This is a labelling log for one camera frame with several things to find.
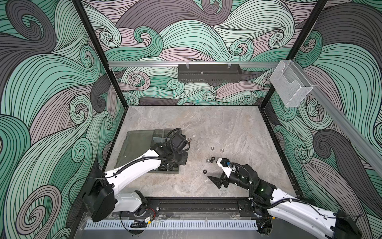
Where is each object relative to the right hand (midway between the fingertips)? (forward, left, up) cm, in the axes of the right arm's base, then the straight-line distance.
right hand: (213, 169), depth 76 cm
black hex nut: (+3, +4, -10) cm, 11 cm away
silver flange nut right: (+17, -9, -11) cm, 22 cm away
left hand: (+6, +15, +1) cm, 16 cm away
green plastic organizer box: (+23, +48, -11) cm, 55 cm away
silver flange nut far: (+18, -2, -10) cm, 20 cm away
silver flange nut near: (+9, +1, -11) cm, 14 cm away
